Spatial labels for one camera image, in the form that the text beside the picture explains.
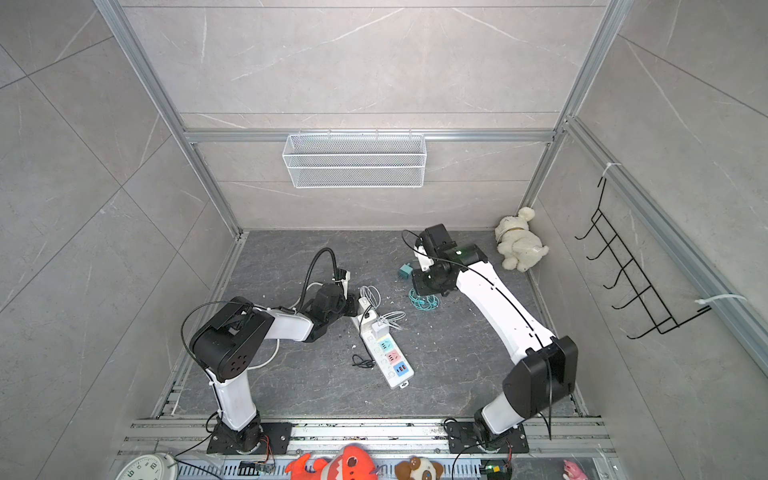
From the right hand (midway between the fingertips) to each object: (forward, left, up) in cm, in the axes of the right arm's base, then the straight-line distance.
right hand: (421, 282), depth 81 cm
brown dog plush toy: (-41, +3, -16) cm, 44 cm away
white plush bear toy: (+20, -37, -9) cm, 43 cm away
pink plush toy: (-42, -33, -17) cm, 56 cm away
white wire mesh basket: (+44, +20, +11) cm, 49 cm away
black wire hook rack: (-20, -45, +14) cm, 52 cm away
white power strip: (-14, +10, -16) cm, 24 cm away
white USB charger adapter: (-1, +17, -9) cm, 19 cm away
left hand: (+8, +19, -14) cm, 25 cm away
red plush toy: (-40, +18, -11) cm, 45 cm away
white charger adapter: (-8, +12, -12) cm, 19 cm away
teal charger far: (+17, +3, -17) cm, 24 cm away
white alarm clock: (-39, +63, -14) cm, 75 cm away
